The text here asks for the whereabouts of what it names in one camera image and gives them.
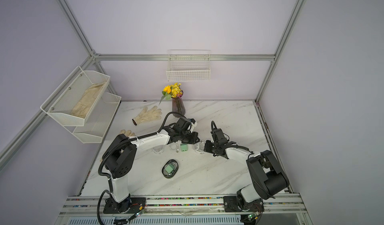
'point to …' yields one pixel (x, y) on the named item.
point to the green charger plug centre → (184, 147)
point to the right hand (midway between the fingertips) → (206, 148)
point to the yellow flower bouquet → (172, 91)
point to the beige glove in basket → (85, 103)
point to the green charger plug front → (169, 168)
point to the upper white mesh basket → (72, 102)
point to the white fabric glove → (153, 114)
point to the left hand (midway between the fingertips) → (199, 141)
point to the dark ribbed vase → (178, 106)
